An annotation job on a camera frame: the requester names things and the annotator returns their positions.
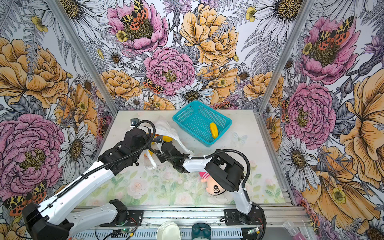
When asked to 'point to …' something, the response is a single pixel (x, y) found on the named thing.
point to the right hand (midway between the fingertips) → (160, 150)
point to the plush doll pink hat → (217, 193)
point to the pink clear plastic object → (293, 231)
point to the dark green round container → (201, 230)
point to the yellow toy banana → (214, 130)
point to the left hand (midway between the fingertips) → (143, 139)
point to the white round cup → (168, 230)
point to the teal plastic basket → (194, 121)
